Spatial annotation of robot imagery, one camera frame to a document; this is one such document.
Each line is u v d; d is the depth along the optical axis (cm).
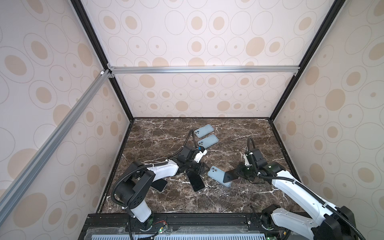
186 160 72
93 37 76
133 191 45
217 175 90
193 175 91
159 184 85
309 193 46
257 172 57
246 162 73
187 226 73
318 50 81
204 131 113
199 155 80
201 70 87
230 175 93
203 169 79
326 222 39
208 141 107
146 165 51
